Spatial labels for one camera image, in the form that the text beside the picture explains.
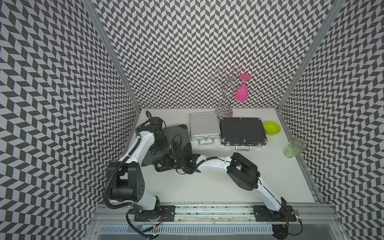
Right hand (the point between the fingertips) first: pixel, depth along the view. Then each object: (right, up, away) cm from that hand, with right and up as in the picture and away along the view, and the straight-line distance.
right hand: (162, 165), depth 85 cm
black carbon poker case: (+50, +18, +12) cm, 55 cm away
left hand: (0, +9, +1) cm, 9 cm away
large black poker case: (+11, +18, -13) cm, 25 cm away
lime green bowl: (+73, +20, +19) cm, 79 cm away
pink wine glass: (+50, +45, +14) cm, 68 cm away
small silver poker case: (+25, +21, +15) cm, 36 cm away
